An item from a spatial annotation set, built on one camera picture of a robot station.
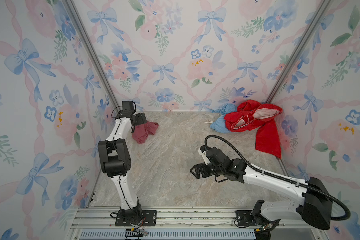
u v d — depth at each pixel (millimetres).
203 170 679
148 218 743
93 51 842
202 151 716
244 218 735
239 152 543
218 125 1063
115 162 538
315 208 392
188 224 729
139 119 880
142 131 1014
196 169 691
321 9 694
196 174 691
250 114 1071
